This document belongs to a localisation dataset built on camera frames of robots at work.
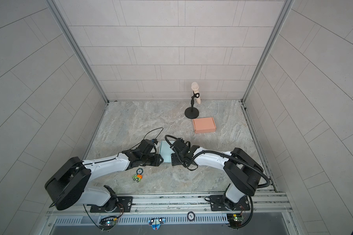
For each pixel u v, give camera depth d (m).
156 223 0.65
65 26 0.77
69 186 0.41
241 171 0.44
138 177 0.78
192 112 1.08
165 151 0.86
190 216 0.68
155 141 0.79
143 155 0.67
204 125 0.98
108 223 0.65
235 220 0.68
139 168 0.82
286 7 0.71
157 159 0.74
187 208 0.71
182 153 0.65
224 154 0.48
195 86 0.89
